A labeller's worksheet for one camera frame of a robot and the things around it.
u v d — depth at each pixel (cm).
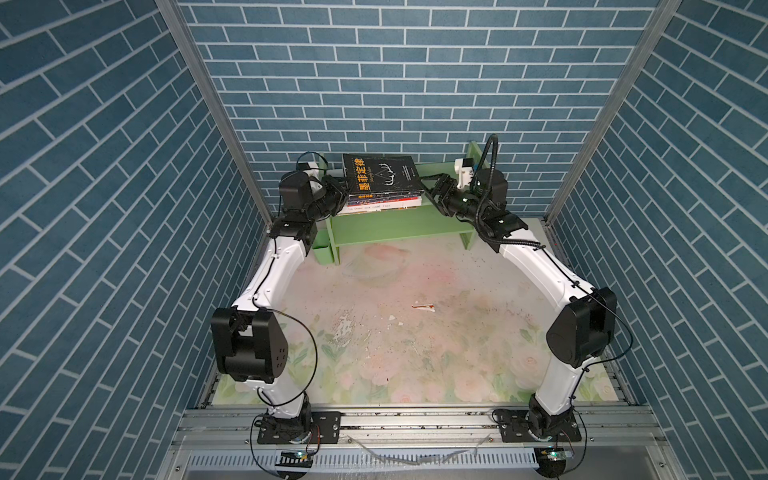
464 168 73
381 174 82
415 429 75
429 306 96
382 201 81
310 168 73
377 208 83
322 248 99
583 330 46
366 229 94
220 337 45
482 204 62
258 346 45
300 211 62
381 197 79
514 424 74
